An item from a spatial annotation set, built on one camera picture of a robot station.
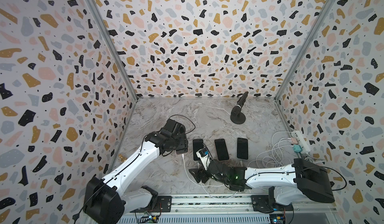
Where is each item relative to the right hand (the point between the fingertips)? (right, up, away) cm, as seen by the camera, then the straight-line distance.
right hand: (193, 168), depth 74 cm
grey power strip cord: (+70, +1, +13) cm, 72 cm away
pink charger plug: (+64, +9, +23) cm, 69 cm away
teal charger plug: (+64, +5, +18) cm, 66 cm away
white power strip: (+68, +9, +21) cm, 72 cm away
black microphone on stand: (+30, +25, +35) cm, 52 cm away
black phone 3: (+29, +3, +19) cm, 35 cm away
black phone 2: (+16, +4, +19) cm, 25 cm away
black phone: (+1, +7, +23) cm, 24 cm away
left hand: (-5, +12, +6) cm, 14 cm away
